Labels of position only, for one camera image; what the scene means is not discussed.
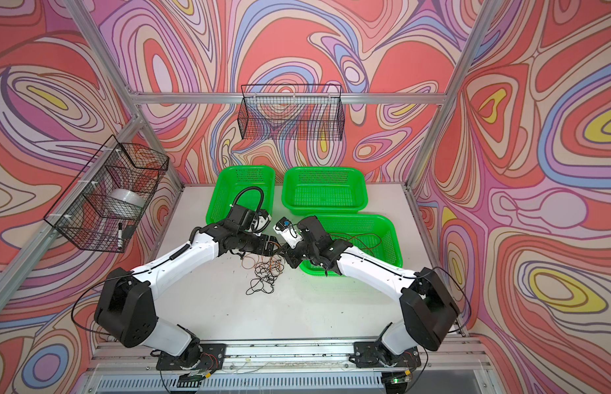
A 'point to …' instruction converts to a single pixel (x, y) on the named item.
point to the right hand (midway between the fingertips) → (283, 254)
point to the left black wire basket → (103, 205)
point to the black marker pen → (120, 240)
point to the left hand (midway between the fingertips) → (275, 244)
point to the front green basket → (374, 233)
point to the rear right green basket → (309, 190)
